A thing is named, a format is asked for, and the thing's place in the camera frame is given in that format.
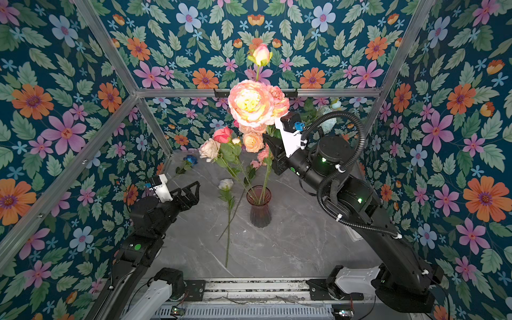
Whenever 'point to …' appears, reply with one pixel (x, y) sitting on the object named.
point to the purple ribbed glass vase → (259, 197)
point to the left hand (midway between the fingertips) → (192, 185)
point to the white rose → (225, 186)
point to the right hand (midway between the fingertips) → (275, 125)
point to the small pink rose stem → (253, 166)
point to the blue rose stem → (189, 161)
